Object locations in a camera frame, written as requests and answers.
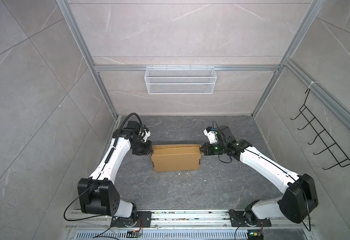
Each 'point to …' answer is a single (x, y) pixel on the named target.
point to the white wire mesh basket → (178, 80)
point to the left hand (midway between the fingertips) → (150, 148)
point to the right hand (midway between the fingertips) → (200, 148)
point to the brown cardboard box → (176, 157)
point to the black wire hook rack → (331, 144)
